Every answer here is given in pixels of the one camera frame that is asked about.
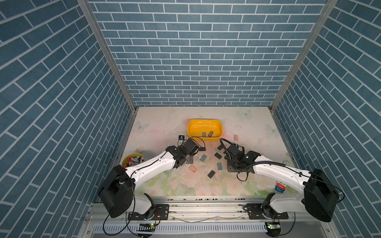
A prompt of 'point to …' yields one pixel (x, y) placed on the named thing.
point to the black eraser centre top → (202, 149)
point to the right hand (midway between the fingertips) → (231, 167)
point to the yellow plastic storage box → (205, 130)
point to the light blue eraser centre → (203, 157)
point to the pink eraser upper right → (235, 137)
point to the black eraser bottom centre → (211, 174)
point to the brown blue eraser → (210, 134)
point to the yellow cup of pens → (132, 159)
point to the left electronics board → (149, 227)
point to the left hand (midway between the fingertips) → (186, 157)
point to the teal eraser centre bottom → (220, 166)
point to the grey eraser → (204, 134)
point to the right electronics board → (274, 229)
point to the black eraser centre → (218, 155)
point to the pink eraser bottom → (193, 168)
